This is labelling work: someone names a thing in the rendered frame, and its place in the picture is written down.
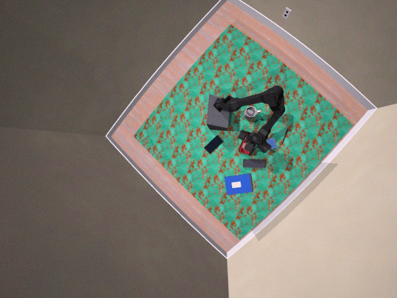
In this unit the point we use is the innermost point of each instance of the dark grey mug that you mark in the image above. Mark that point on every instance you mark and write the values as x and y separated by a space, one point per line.
251 112

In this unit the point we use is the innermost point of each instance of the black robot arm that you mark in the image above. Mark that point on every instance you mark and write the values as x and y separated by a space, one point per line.
273 97

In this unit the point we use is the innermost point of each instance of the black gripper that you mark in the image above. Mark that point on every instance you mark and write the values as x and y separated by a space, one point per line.
243 134

